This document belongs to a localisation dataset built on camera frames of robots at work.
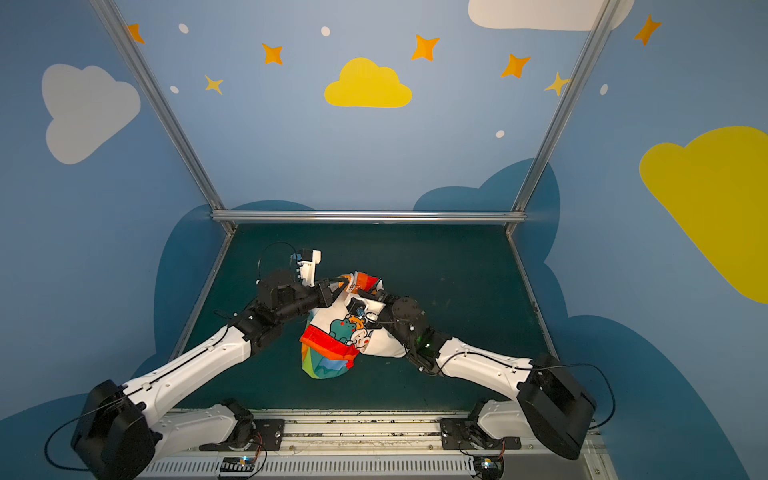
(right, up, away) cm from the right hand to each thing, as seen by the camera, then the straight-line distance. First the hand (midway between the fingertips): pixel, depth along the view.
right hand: (367, 283), depth 76 cm
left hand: (-5, +1, -1) cm, 5 cm away
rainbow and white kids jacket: (-7, -13, +8) cm, 17 cm away
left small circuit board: (-32, -45, -3) cm, 55 cm away
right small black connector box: (+31, -46, -3) cm, 55 cm away
